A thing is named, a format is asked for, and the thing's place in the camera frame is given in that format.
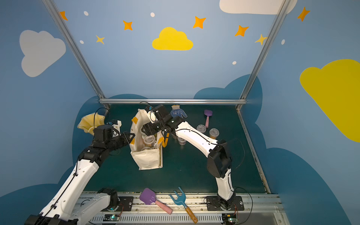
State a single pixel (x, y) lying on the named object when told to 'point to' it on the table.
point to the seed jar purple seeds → (181, 141)
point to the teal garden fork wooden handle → (181, 200)
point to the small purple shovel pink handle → (207, 113)
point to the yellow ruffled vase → (87, 122)
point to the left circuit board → (111, 217)
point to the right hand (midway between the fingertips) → (149, 125)
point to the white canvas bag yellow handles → (145, 158)
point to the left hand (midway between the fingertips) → (137, 134)
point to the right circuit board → (231, 217)
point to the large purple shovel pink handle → (148, 197)
